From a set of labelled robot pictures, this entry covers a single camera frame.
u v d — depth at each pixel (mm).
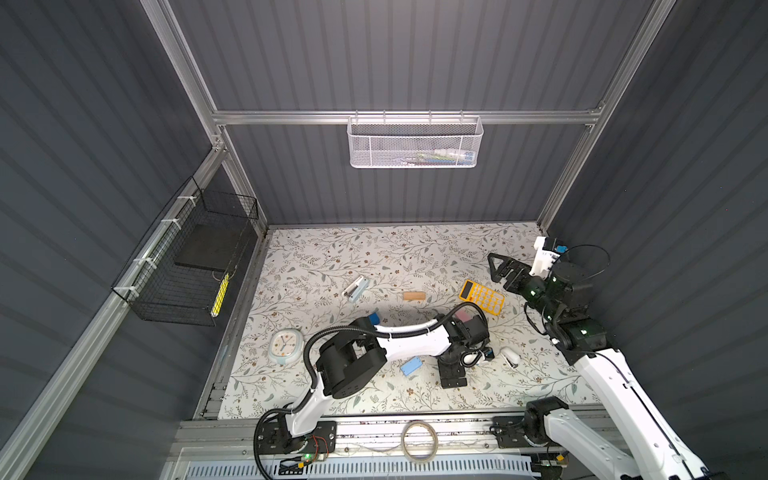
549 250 614
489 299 987
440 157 917
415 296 1002
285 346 867
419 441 738
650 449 397
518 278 627
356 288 991
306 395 550
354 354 546
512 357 838
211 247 766
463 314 733
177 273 721
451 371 746
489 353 756
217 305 671
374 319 937
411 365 846
